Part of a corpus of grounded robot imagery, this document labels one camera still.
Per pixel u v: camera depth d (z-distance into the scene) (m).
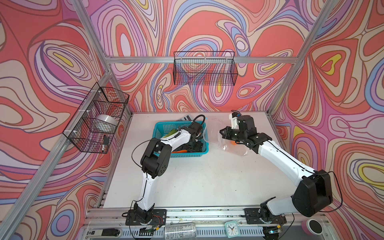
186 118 1.13
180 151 0.93
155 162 0.54
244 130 0.63
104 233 0.67
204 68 0.96
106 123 0.70
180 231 0.65
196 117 0.84
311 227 0.67
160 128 1.01
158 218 0.73
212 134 0.92
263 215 0.66
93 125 0.74
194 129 0.80
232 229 0.69
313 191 0.41
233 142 0.71
